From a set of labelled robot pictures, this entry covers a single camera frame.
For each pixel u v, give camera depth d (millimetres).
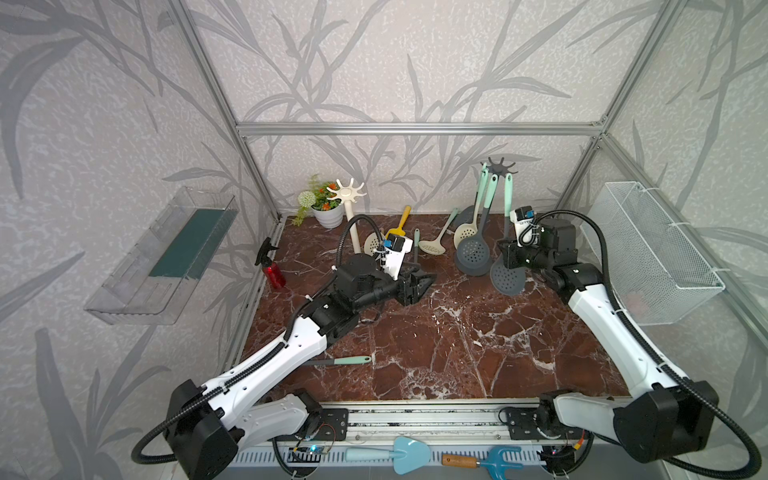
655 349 433
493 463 677
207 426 374
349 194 707
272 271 943
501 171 767
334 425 733
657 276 605
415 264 1025
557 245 578
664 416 381
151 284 640
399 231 1155
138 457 376
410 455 698
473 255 935
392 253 598
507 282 787
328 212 1058
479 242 914
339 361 833
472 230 951
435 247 1090
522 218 675
